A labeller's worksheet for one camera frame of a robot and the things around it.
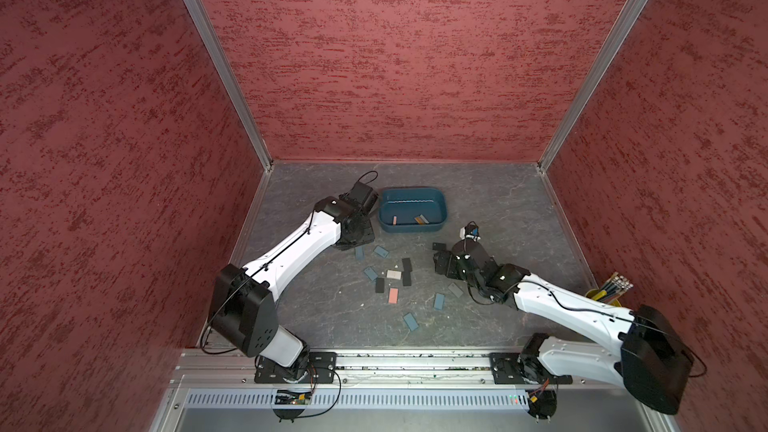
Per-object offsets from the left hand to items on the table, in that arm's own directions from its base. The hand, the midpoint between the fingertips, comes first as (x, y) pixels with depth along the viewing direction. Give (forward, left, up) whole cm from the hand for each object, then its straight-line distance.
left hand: (362, 242), depth 83 cm
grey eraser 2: (+16, -19, -10) cm, 27 cm away
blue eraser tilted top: (+4, -5, -13) cm, 14 cm away
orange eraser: (+16, -18, -12) cm, 27 cm away
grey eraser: (-8, -28, -13) cm, 32 cm away
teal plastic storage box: (+21, -16, -13) cm, 29 cm away
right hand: (-4, -25, -6) cm, 26 cm away
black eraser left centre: (-7, -5, -15) cm, 17 cm away
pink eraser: (-10, -9, -13) cm, 19 cm away
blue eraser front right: (-12, -23, -13) cm, 29 cm away
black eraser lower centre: (-5, -13, -13) cm, 19 cm away
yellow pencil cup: (-13, -62, -4) cm, 63 cm away
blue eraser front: (-18, -14, -13) cm, 26 cm away
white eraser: (-4, -9, -13) cm, 16 cm away
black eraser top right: (+7, -24, -14) cm, 29 cm away
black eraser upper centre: (-1, -13, -13) cm, 19 cm away
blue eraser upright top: (+3, +2, -13) cm, 13 cm away
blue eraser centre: (-4, -3, -13) cm, 14 cm away
